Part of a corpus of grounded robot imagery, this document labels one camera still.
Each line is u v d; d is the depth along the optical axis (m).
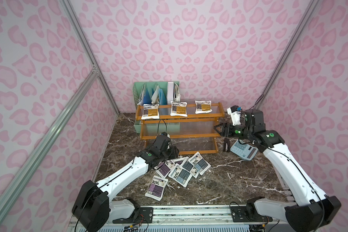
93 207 0.40
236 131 0.63
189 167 0.88
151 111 0.79
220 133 0.66
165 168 0.88
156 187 0.82
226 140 1.03
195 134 1.04
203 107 0.80
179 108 0.80
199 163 0.89
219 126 0.70
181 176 0.85
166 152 0.66
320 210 0.36
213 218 0.72
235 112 0.64
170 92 0.96
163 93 0.99
